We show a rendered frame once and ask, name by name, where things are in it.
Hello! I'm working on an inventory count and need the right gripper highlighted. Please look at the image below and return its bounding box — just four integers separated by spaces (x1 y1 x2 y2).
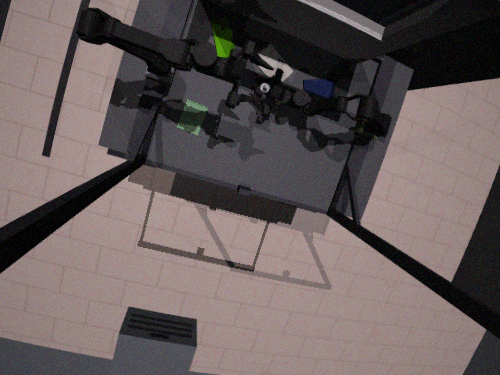
249 68 292 117

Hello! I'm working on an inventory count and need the light green flat sheet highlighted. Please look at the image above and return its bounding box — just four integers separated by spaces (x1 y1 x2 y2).
177 99 208 135

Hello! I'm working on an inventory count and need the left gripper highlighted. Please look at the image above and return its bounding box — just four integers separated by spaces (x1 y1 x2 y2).
213 40 274 108

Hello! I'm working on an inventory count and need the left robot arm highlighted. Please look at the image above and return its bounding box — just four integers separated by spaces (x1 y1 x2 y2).
76 8 247 82

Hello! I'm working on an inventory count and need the grey wall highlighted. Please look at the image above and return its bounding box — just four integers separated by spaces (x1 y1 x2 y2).
206 0 500 64

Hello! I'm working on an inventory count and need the grey tapered cylinder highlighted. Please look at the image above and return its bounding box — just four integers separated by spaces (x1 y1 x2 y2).
255 83 269 96

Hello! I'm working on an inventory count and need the flat green block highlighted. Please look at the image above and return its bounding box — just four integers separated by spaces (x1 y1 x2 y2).
211 18 235 58

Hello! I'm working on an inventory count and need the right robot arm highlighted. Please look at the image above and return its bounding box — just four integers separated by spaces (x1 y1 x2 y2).
271 85 392 137

